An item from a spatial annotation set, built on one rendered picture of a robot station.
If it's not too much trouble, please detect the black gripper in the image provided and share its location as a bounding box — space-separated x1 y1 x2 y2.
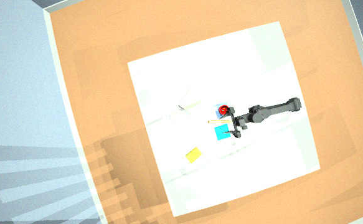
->
219 106 247 138

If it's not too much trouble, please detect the red cup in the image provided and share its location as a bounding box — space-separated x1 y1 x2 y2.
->
219 105 228 115

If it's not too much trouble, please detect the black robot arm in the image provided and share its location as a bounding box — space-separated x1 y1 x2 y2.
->
236 96 302 130

